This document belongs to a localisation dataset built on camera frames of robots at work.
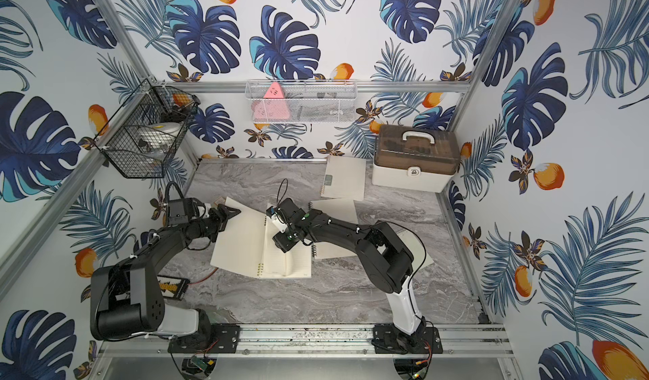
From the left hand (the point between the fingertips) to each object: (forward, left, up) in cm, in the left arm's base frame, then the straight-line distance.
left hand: (235, 214), depth 88 cm
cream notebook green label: (+30, -38, -11) cm, 49 cm away
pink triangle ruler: (+32, -10, +22) cm, 40 cm away
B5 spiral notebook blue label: (+14, -37, -14) cm, 42 cm away
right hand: (-4, -17, -7) cm, 19 cm away
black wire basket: (+13, +27, +24) cm, 38 cm away
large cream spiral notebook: (-7, -4, -9) cm, 12 cm away
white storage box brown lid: (+27, -64, +6) cm, 70 cm away
